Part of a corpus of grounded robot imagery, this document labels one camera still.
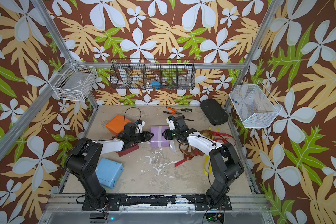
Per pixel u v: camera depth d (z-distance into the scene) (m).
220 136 0.99
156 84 0.94
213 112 1.09
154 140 0.91
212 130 1.04
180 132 0.70
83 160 0.49
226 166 0.46
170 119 0.82
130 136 0.77
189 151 0.94
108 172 0.78
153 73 0.97
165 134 0.83
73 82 0.86
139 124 0.87
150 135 0.93
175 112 1.15
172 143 0.92
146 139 0.85
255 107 0.84
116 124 1.04
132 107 0.80
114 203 0.74
